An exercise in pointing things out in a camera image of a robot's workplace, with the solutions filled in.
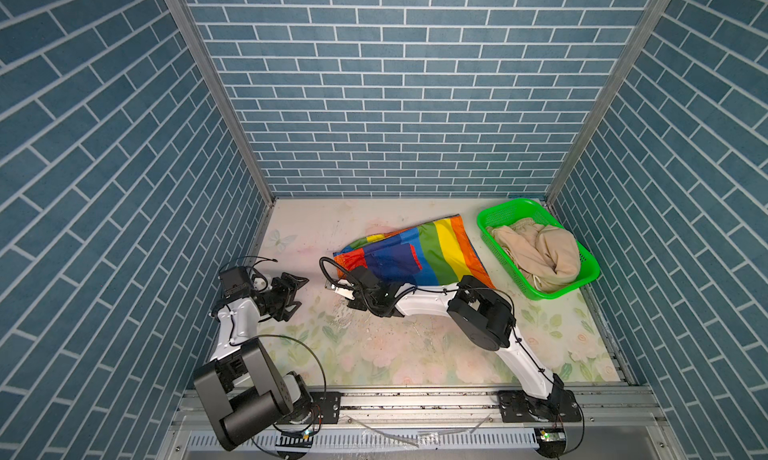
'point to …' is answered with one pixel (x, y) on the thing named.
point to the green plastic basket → (504, 212)
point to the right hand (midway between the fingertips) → (345, 282)
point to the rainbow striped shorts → (432, 253)
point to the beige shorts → (546, 256)
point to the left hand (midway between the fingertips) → (304, 286)
